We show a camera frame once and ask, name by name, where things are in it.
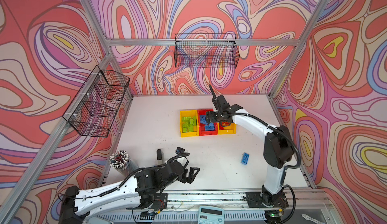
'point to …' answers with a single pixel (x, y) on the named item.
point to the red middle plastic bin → (202, 130)
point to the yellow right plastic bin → (228, 130)
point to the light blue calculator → (210, 215)
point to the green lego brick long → (186, 120)
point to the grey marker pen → (159, 156)
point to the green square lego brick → (185, 129)
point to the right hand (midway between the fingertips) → (213, 120)
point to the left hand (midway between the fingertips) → (193, 168)
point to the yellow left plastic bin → (189, 113)
